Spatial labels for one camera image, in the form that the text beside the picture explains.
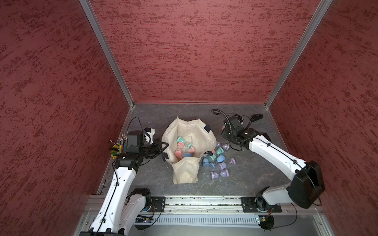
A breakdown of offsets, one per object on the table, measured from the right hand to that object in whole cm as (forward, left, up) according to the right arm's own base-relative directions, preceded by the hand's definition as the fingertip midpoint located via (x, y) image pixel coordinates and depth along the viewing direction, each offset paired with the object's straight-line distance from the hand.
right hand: (224, 135), depth 85 cm
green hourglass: (+5, +27, -12) cm, 30 cm away
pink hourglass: (-4, +20, -11) cm, 23 cm away
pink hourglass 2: (-7, +27, -7) cm, 29 cm away
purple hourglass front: (-19, +7, -11) cm, 23 cm away
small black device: (+26, -32, -16) cm, 44 cm away
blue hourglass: (-10, +2, -11) cm, 15 cm away
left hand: (-10, +31, +6) cm, 34 cm away
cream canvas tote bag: (+7, +17, -6) cm, 19 cm away
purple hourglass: (-14, +1, -11) cm, 18 cm away
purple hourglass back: (-1, -3, -12) cm, 12 cm away
